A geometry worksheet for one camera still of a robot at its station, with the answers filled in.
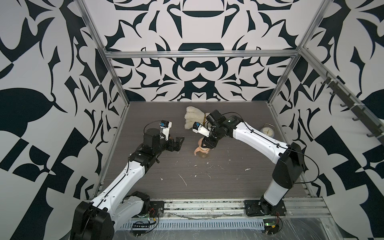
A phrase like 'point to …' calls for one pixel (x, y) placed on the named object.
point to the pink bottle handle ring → (206, 151)
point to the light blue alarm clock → (268, 129)
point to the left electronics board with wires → (139, 228)
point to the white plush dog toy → (192, 115)
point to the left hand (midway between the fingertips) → (175, 133)
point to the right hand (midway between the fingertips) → (204, 138)
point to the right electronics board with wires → (273, 225)
